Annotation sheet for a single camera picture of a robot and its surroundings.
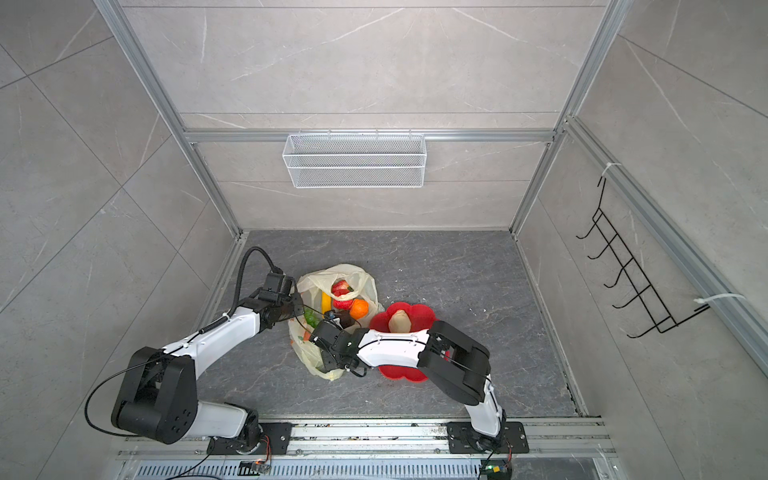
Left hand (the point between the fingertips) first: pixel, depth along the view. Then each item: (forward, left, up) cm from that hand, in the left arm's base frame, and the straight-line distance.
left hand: (295, 297), depth 91 cm
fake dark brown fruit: (-6, -15, -3) cm, 17 cm away
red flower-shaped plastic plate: (-7, -39, -4) cm, 40 cm away
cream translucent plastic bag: (+5, -3, -5) cm, 8 cm away
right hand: (-15, -11, -7) cm, 20 cm away
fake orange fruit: (-4, -20, -2) cm, 20 cm away
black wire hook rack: (-11, -85, +25) cm, 89 cm away
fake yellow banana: (+1, -8, -6) cm, 10 cm away
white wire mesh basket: (+40, -19, +22) cm, 50 cm away
